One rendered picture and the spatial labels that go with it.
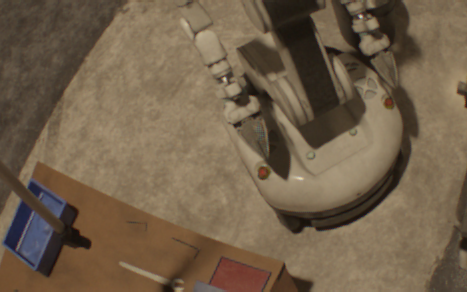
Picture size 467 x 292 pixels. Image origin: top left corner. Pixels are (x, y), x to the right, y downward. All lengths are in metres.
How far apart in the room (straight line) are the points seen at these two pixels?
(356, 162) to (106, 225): 0.83
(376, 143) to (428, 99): 0.57
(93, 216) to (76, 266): 0.20
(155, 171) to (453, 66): 1.34
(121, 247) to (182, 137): 0.77
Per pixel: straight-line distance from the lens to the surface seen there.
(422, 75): 2.92
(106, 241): 2.30
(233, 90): 1.99
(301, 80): 2.11
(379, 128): 2.39
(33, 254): 2.42
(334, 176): 2.34
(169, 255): 2.22
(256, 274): 2.14
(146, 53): 3.14
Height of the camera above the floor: 2.51
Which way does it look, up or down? 63 degrees down
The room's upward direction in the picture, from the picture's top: 23 degrees counter-clockwise
